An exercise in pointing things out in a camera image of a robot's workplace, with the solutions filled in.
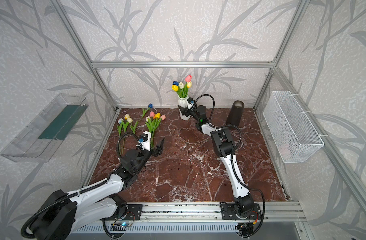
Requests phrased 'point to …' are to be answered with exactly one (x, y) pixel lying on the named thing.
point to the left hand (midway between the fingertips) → (160, 132)
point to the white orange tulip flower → (126, 116)
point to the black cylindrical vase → (235, 112)
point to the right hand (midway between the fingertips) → (184, 98)
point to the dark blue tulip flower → (176, 83)
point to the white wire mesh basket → (294, 135)
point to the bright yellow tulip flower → (175, 87)
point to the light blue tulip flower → (119, 127)
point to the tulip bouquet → (152, 121)
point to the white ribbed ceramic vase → (183, 102)
